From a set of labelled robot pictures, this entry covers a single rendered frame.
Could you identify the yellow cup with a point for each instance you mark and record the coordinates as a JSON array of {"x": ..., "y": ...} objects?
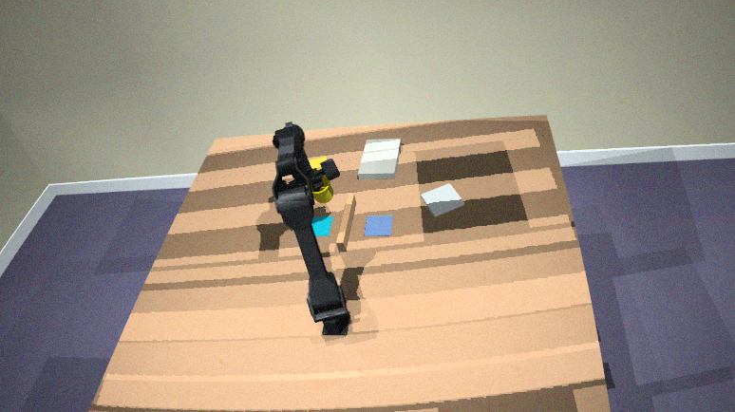
[{"x": 325, "y": 194}]

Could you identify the light brown wooden bar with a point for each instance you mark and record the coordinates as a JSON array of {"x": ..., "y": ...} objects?
[{"x": 345, "y": 226}]

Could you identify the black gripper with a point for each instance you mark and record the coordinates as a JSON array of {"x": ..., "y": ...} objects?
[{"x": 314, "y": 176}]

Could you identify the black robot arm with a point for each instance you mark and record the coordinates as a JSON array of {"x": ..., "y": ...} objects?
[{"x": 296, "y": 209}]

